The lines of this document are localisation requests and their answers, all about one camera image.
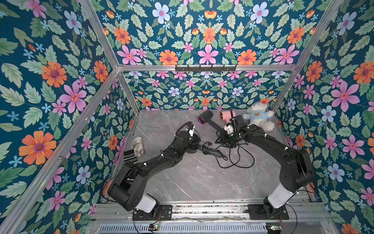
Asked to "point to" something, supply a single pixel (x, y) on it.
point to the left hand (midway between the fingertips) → (196, 135)
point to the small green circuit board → (154, 227)
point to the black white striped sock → (129, 155)
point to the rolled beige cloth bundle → (138, 143)
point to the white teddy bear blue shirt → (258, 115)
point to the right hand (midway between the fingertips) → (221, 139)
